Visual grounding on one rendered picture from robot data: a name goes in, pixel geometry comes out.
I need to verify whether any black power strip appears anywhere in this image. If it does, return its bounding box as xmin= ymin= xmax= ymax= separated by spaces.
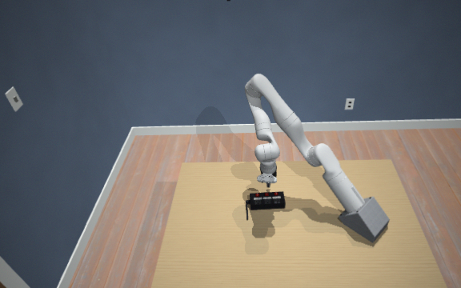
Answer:
xmin=246 ymin=191 xmax=286 ymax=210

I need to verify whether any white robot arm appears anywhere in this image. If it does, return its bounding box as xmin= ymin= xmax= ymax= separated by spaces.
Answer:
xmin=245 ymin=74 xmax=365 ymax=213

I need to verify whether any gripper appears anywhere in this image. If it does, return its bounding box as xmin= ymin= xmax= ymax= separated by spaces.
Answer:
xmin=257 ymin=163 xmax=277 ymax=188

